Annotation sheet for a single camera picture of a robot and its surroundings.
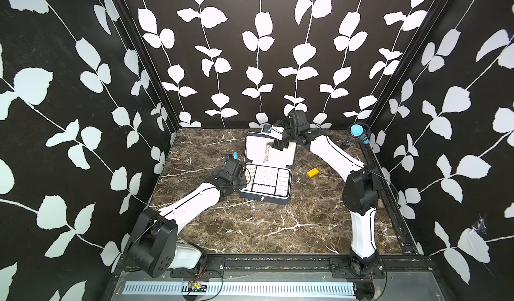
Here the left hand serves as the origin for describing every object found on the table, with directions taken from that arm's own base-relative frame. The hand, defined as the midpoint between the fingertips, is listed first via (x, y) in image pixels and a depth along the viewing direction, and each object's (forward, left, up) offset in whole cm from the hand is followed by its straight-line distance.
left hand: (242, 175), depth 88 cm
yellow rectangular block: (+6, -35, -10) cm, 37 cm away
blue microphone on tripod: (+10, -50, +17) cm, 54 cm away
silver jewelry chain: (+11, -11, +2) cm, 16 cm away
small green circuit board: (-40, +17, -12) cm, 45 cm away
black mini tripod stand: (+9, -47, +8) cm, 49 cm away
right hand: (+17, -13, +12) cm, 25 cm away
